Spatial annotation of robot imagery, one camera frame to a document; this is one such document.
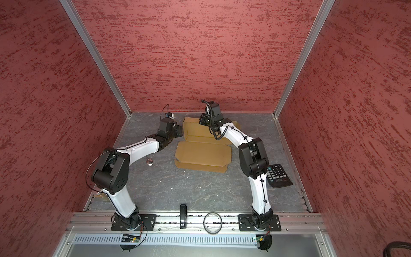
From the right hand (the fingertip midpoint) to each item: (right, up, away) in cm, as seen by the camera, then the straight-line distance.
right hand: (200, 120), depth 97 cm
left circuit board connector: (-32, -57, -24) cm, 69 cm away
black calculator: (+43, -32, -11) cm, 55 cm away
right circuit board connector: (+32, -57, -26) cm, 70 cm away
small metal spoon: (-31, -26, -2) cm, 40 cm away
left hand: (-12, -6, -1) cm, 14 cm away
